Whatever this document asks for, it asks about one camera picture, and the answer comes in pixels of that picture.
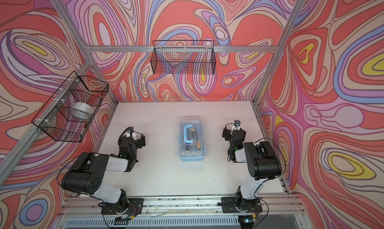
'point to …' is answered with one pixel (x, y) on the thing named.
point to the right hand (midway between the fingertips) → (233, 130)
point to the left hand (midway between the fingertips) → (135, 133)
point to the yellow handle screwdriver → (198, 142)
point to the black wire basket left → (55, 120)
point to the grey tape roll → (82, 110)
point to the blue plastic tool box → (191, 139)
